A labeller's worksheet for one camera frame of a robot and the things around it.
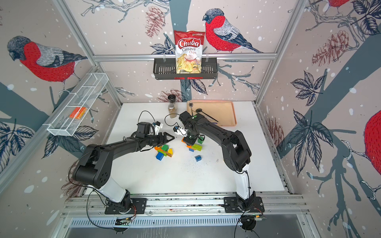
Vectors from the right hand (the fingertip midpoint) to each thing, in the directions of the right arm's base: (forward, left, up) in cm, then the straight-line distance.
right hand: (189, 140), depth 91 cm
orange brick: (-3, 0, -2) cm, 4 cm away
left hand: (+1, +10, +3) cm, 10 cm away
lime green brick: (-4, -5, -2) cm, 6 cm away
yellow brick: (-3, +19, -4) cm, 19 cm away
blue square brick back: (-4, -1, -5) cm, 7 cm away
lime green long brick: (-7, +16, -5) cm, 18 cm away
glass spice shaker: (+26, +14, +2) cm, 30 cm away
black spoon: (+30, -6, -5) cm, 31 cm away
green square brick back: (+2, -7, -5) cm, 8 cm away
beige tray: (+31, -25, -7) cm, 40 cm away
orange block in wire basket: (-2, +53, +26) cm, 59 cm away
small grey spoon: (+36, +1, -5) cm, 36 cm away
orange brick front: (-4, +21, -4) cm, 22 cm away
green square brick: (-3, +16, -5) cm, 17 cm away
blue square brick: (-9, +18, -5) cm, 21 cm away
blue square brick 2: (-9, -6, -5) cm, 12 cm away
